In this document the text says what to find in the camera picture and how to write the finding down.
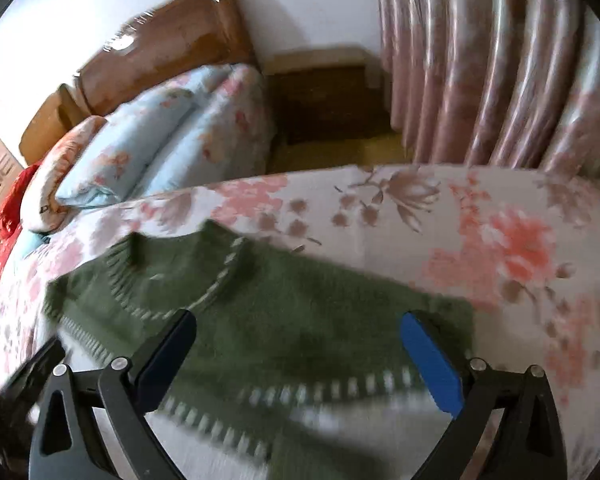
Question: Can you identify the light blue floral pillow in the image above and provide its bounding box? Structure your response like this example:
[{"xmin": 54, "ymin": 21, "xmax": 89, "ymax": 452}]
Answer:
[{"xmin": 55, "ymin": 64, "xmax": 275, "ymax": 208}]

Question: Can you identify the pink floral curtain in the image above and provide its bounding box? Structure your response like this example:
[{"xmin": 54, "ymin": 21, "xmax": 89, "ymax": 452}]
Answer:
[{"xmin": 379, "ymin": 0, "xmax": 600, "ymax": 177}]

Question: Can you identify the orange floral pillow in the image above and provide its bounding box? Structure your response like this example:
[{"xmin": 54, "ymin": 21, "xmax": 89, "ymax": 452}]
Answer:
[{"xmin": 20, "ymin": 115, "xmax": 107, "ymax": 234}]

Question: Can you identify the red bed sheet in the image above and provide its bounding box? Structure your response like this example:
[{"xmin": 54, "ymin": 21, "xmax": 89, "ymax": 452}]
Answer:
[{"xmin": 0, "ymin": 223, "xmax": 22, "ymax": 279}]

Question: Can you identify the red pillow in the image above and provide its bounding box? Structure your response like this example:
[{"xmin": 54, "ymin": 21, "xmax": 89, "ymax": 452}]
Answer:
[{"xmin": 0, "ymin": 162, "xmax": 41, "ymax": 240}]

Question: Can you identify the wooden nightstand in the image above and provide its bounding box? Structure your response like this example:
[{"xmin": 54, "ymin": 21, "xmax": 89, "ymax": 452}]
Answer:
[{"xmin": 262, "ymin": 44, "xmax": 390, "ymax": 144}]

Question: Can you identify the dark wooden headboard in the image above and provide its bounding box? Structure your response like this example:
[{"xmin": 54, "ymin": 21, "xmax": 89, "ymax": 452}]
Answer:
[{"xmin": 74, "ymin": 0, "xmax": 258, "ymax": 115}]

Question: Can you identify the floral pink bed quilt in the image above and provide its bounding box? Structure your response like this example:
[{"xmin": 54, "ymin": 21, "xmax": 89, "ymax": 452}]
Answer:
[{"xmin": 0, "ymin": 166, "xmax": 600, "ymax": 479}]

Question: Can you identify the green knit sweater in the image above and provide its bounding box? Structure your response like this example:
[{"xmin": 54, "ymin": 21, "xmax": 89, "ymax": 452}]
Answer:
[{"xmin": 43, "ymin": 221, "xmax": 474, "ymax": 479}]

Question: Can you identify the light wooden headboard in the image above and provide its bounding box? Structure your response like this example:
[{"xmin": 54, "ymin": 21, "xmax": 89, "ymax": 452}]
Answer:
[{"xmin": 19, "ymin": 84, "xmax": 88, "ymax": 166}]

